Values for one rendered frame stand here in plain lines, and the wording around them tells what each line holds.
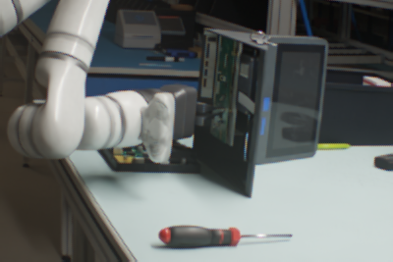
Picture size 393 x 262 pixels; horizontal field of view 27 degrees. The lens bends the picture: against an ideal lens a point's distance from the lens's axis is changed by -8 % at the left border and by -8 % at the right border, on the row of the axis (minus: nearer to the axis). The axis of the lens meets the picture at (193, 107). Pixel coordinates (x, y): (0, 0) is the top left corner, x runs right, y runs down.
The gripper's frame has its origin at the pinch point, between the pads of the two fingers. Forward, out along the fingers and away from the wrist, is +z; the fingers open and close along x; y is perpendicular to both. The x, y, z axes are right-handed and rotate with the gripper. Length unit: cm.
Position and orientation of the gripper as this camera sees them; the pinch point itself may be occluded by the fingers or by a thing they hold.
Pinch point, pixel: (223, 110)
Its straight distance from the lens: 130.8
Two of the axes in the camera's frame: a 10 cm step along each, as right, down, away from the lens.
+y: -7.8, -1.8, 5.9
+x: -0.9, 9.8, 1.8
